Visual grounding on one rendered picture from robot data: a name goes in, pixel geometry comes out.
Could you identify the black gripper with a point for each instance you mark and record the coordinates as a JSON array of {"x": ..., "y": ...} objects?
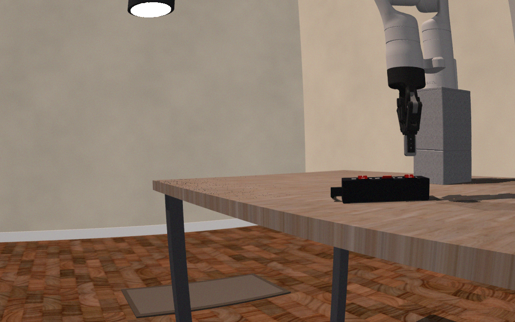
[{"x": 407, "y": 80}]

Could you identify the black power strip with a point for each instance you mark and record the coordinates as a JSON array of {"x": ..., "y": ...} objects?
[{"x": 383, "y": 189}]

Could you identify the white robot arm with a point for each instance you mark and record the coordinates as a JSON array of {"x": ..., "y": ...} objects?
[{"x": 403, "y": 48}]

